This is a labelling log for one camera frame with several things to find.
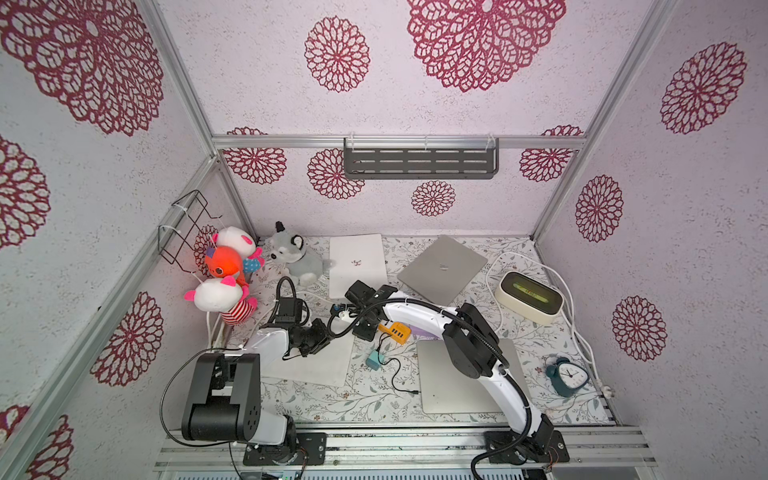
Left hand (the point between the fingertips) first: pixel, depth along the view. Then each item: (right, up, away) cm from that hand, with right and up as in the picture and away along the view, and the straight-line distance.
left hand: (334, 337), depth 91 cm
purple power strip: (+23, +8, -28) cm, 37 cm away
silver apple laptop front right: (+32, -12, -9) cm, 35 cm away
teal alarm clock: (+65, -8, -10) cm, 67 cm away
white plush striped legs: (-28, +14, -11) cm, 33 cm away
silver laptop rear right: (+38, +21, +18) cm, 47 cm away
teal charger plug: (+13, -5, -7) cm, 16 cm away
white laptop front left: (-1, -7, -4) cm, 8 cm away
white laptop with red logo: (+5, +25, +21) cm, 33 cm away
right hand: (+7, +3, +4) cm, 9 cm away
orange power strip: (+20, +1, +1) cm, 20 cm away
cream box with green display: (+63, +12, +6) cm, 64 cm away
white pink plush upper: (-31, +31, +3) cm, 44 cm away
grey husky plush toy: (-14, +27, 0) cm, 31 cm away
